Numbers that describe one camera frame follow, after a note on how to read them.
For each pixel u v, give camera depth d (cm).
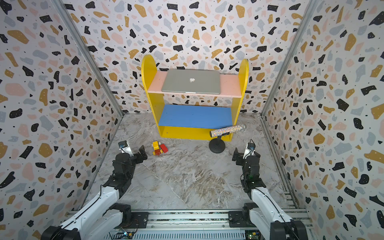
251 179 65
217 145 103
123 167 61
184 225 73
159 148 97
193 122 97
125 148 70
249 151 72
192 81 79
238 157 76
